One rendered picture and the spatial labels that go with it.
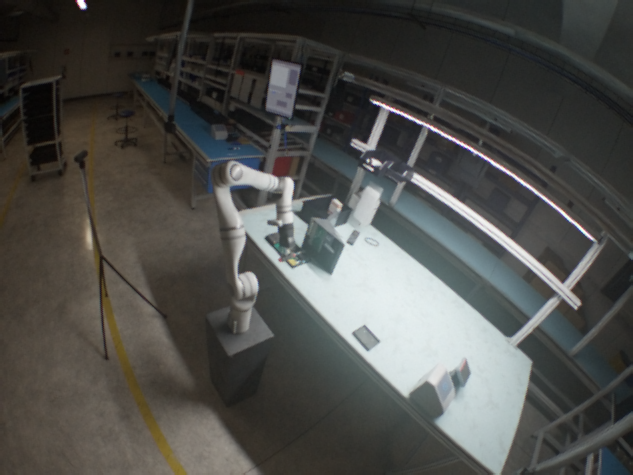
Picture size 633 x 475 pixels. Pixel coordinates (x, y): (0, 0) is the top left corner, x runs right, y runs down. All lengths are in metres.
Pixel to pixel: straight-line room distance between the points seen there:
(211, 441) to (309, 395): 0.80
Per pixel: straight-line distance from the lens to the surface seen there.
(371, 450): 2.16
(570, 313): 4.56
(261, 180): 1.04
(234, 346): 1.21
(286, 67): 2.28
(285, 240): 1.21
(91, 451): 2.12
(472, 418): 1.36
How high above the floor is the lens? 1.91
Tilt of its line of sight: 34 degrees down
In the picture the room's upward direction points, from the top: 20 degrees clockwise
